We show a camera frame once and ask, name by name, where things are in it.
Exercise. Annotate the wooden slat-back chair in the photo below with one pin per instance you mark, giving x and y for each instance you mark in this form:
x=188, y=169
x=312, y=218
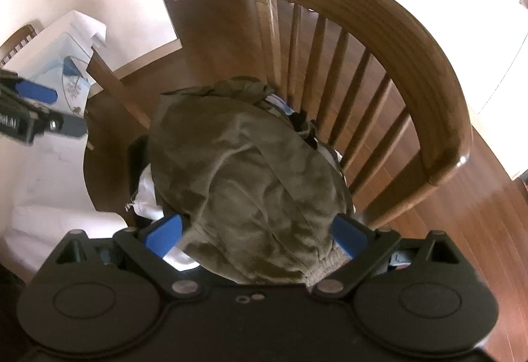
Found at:
x=371, y=15
x=18, y=38

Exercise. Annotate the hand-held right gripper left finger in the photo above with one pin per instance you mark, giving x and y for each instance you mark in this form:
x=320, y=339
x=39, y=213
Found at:
x=165, y=235

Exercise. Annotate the light blue striped garment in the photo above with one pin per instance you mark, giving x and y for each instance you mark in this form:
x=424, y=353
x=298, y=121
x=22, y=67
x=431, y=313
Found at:
x=281, y=102

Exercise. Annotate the olive green pants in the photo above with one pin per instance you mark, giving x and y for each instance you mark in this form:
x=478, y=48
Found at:
x=247, y=180

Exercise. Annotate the black garment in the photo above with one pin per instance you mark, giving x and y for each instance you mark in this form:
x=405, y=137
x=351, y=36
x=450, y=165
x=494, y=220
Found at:
x=138, y=155

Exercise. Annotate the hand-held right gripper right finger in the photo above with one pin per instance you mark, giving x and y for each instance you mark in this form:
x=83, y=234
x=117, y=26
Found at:
x=350, y=236

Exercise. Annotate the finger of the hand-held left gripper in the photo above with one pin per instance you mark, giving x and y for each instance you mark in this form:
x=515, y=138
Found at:
x=37, y=92
x=68, y=125

